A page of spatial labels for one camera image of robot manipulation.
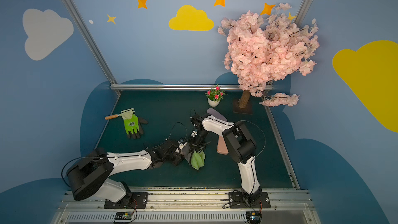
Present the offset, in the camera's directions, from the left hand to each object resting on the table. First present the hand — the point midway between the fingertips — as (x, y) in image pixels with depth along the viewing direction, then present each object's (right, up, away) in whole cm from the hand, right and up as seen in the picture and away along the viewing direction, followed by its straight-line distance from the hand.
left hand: (181, 152), depth 89 cm
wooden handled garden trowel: (-42, +21, +18) cm, 50 cm away
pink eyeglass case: (+24, +2, +2) cm, 24 cm away
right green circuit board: (+37, -26, -16) cm, 48 cm away
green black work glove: (-34, +15, +12) cm, 40 cm away
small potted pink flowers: (+21, +34, +15) cm, 43 cm away
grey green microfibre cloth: (+9, -1, -9) cm, 13 cm away
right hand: (+6, +1, -2) cm, 6 cm away
